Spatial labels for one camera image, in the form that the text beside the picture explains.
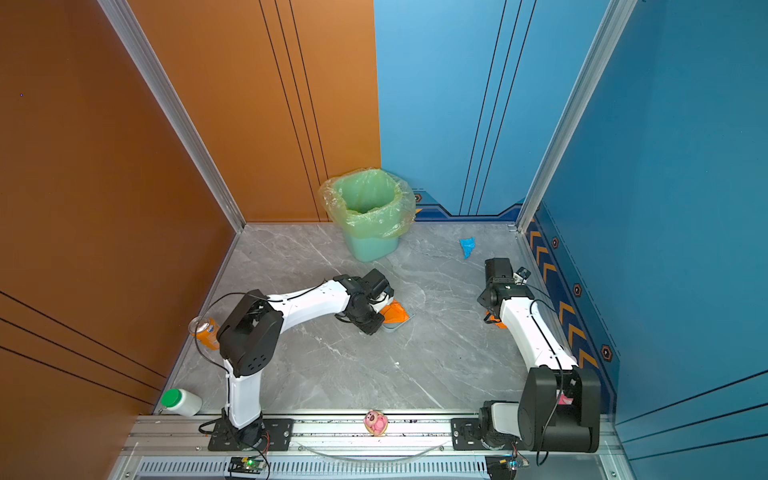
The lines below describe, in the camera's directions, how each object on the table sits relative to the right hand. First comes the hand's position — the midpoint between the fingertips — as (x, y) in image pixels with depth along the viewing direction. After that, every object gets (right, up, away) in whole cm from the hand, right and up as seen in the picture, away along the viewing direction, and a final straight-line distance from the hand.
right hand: (493, 302), depth 87 cm
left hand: (-35, -8, +4) cm, 36 cm away
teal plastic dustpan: (-30, -8, +3) cm, 31 cm away
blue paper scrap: (-1, +17, +26) cm, 31 cm away
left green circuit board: (-64, -36, -16) cm, 75 cm away
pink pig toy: (-34, -27, -14) cm, 46 cm away
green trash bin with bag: (-36, +28, +3) cm, 46 cm away
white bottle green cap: (-80, -21, -16) cm, 84 cm away
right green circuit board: (-4, -36, -17) cm, 40 cm away
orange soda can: (-81, -9, -4) cm, 81 cm away
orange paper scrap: (-8, +1, -29) cm, 31 cm away
